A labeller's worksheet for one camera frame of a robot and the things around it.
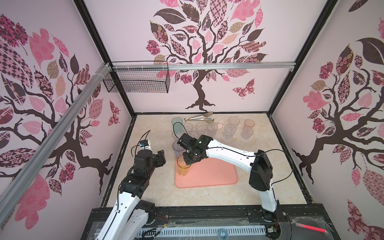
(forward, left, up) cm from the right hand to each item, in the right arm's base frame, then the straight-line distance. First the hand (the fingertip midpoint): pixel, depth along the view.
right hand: (188, 158), depth 82 cm
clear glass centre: (+29, -9, -8) cm, 31 cm away
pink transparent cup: (+30, -44, -5) cm, 53 cm away
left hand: (-1, +15, +6) cm, 16 cm away
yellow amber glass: (-7, +2, +3) cm, 8 cm away
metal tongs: (+42, -9, -12) cm, 44 cm away
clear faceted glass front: (+26, -29, -9) cm, 40 cm away
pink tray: (-5, -10, -10) cm, 15 cm away
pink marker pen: (-32, -60, -12) cm, 69 cm away
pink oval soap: (+32, -23, -10) cm, 41 cm away
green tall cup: (+30, +9, -9) cm, 32 cm away
